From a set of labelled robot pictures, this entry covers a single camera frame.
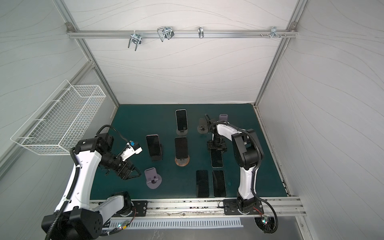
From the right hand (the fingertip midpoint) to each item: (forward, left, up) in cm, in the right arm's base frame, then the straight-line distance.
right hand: (218, 148), depth 95 cm
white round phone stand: (+12, +25, -1) cm, 28 cm away
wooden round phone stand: (-10, +22, -1) cm, 24 cm away
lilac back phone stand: (+20, -4, +9) cm, 22 cm away
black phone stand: (-9, +37, +2) cm, 38 cm away
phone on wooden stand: (-7, +22, +13) cm, 26 cm away
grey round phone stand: (+13, +11, +3) cm, 17 cm away
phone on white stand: (+14, +24, +12) cm, 31 cm away
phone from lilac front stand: (-7, +1, 0) cm, 7 cm away
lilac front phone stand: (-23, +36, +5) cm, 43 cm away
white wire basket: (-8, +77, +33) cm, 84 cm away
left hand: (-21, +42, +17) cm, 50 cm away
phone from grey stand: (-22, 0, +1) cm, 22 cm away
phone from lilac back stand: (-22, +10, -2) cm, 24 cm away
